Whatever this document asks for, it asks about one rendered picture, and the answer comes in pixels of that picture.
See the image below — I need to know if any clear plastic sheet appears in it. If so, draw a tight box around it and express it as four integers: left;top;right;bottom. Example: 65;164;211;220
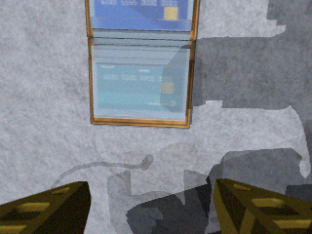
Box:
91;46;190;122

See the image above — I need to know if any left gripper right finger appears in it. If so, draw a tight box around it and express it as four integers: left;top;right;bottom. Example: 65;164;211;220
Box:
214;178;312;234

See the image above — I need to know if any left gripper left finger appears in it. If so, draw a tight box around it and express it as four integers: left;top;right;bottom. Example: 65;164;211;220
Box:
0;181;92;234

